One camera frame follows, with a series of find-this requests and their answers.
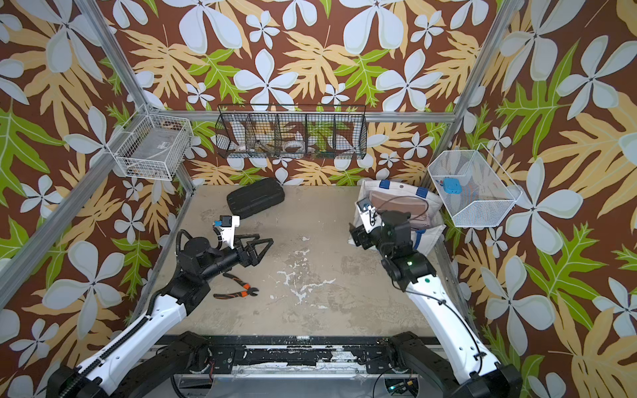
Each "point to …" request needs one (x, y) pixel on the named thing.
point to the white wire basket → (158, 148)
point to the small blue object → (452, 186)
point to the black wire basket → (289, 131)
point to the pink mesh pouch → (410, 201)
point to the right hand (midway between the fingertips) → (362, 216)
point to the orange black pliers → (247, 291)
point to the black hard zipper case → (253, 197)
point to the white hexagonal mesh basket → (477, 190)
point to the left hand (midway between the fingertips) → (265, 236)
